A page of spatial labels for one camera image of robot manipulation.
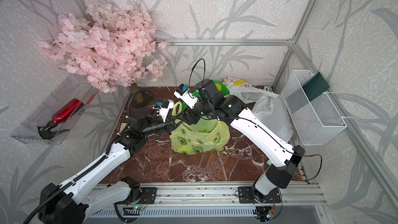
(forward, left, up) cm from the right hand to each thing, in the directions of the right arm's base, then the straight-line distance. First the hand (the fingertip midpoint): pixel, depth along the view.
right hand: (181, 110), depth 65 cm
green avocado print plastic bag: (-5, -8, -14) cm, 17 cm away
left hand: (-1, -1, -7) cm, 7 cm away
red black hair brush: (-10, +50, 0) cm, 51 cm away
